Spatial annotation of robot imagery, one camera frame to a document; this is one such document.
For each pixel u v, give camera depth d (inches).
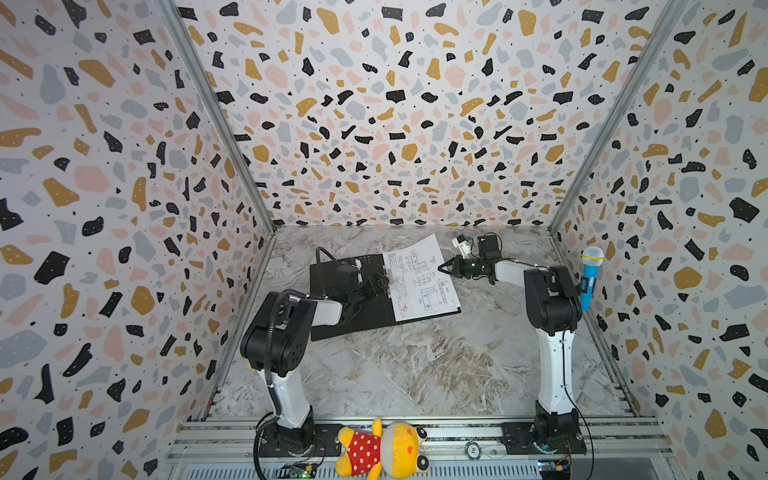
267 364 18.3
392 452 26.0
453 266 38.6
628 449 29.4
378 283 35.4
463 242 39.5
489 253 35.4
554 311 23.9
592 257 31.3
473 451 28.7
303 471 27.7
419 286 40.8
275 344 19.4
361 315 34.9
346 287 30.7
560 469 28.2
